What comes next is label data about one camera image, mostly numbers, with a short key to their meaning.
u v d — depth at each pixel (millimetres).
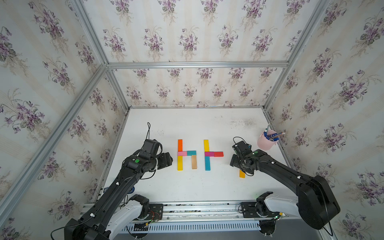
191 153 930
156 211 724
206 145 981
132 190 797
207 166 882
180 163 907
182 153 933
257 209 707
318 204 406
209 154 931
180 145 978
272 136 908
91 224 378
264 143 917
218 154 927
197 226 701
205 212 748
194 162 902
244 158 624
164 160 686
